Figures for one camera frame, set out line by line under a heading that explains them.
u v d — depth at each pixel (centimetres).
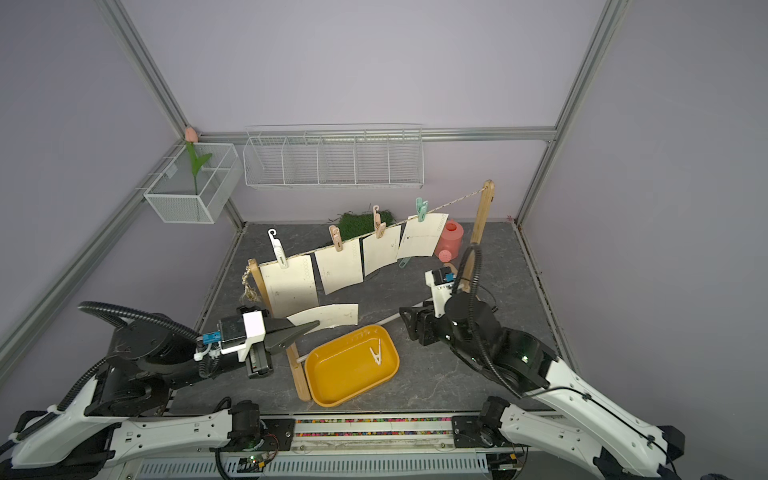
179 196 77
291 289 57
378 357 85
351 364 87
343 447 73
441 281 54
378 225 60
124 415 38
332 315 45
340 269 63
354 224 116
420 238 68
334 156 99
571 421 42
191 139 89
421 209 61
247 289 54
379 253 67
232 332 33
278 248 53
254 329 35
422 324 54
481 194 69
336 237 55
